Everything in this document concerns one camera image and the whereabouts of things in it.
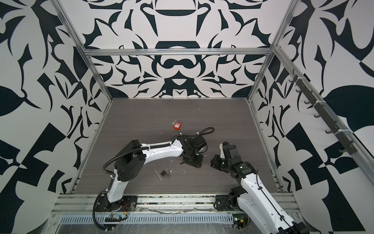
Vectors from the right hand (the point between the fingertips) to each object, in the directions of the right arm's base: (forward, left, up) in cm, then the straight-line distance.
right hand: (211, 160), depth 81 cm
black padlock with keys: (-4, +25, -7) cm, 27 cm away
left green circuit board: (-25, +47, -4) cm, 54 cm away
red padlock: (+27, +20, -5) cm, 34 cm away
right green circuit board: (-26, -12, -9) cm, 31 cm away
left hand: (0, +5, -4) cm, 6 cm away
